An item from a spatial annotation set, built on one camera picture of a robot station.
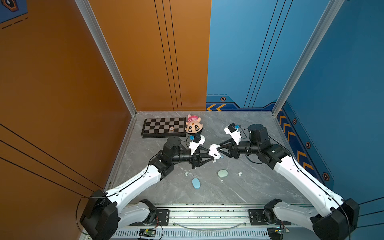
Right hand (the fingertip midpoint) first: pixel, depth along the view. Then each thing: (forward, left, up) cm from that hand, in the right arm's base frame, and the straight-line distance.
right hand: (218, 147), depth 70 cm
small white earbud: (-3, -14, -25) cm, 29 cm away
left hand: (-4, +3, 0) cm, 5 cm away
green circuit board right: (-30, -29, -26) cm, 49 cm away
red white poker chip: (+29, +29, -20) cm, 46 cm away
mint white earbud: (-3, +17, -24) cm, 30 cm away
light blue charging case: (-8, +11, -24) cm, 28 cm away
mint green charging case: (-3, -4, -24) cm, 25 cm away
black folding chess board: (+30, +36, -21) cm, 51 cm away
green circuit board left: (-31, +35, -28) cm, 54 cm away
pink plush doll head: (+29, +13, -16) cm, 36 cm away
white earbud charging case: (-3, +3, +1) cm, 4 cm away
